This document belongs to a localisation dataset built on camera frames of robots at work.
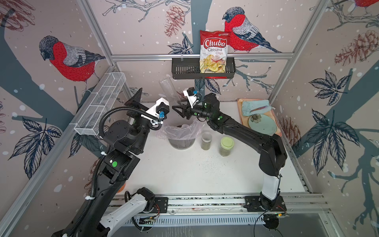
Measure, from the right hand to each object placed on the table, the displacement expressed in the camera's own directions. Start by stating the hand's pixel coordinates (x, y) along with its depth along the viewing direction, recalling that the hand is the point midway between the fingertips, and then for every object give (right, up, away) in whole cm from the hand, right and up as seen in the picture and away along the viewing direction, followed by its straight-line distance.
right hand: (174, 105), depth 73 cm
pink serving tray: (+49, -9, +36) cm, 61 cm away
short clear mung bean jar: (+17, -20, +13) cm, 30 cm away
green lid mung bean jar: (+29, -22, +9) cm, 37 cm away
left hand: (-6, +4, -21) cm, 22 cm away
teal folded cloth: (+58, +1, +45) cm, 73 cm away
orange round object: (-30, -46, +6) cm, 55 cm away
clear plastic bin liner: (+9, -13, +4) cm, 17 cm away
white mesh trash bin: (+2, -23, +17) cm, 29 cm away
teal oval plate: (+61, -12, +34) cm, 71 cm away
